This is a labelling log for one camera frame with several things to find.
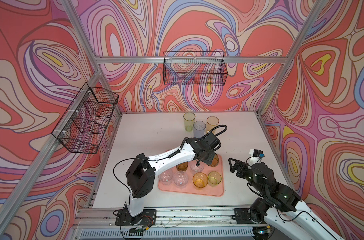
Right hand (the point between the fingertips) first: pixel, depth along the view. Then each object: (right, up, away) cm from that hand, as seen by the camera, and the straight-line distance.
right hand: (235, 165), depth 74 cm
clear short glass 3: (-28, -11, +10) cm, 32 cm away
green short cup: (-9, -10, +10) cm, 17 cm away
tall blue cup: (-16, +18, +20) cm, 31 cm away
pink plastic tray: (-23, -15, +8) cm, 29 cm away
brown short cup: (-27, -5, +15) cm, 31 cm away
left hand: (-11, +2, +7) cm, 14 cm away
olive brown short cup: (-10, +1, +3) cm, 10 cm away
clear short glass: (-37, -10, +12) cm, 40 cm away
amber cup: (-17, -12, +10) cm, 23 cm away
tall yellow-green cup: (-23, +25, +25) cm, 42 cm away
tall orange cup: (-8, +22, +21) cm, 32 cm away
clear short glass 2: (-19, -6, +15) cm, 25 cm away
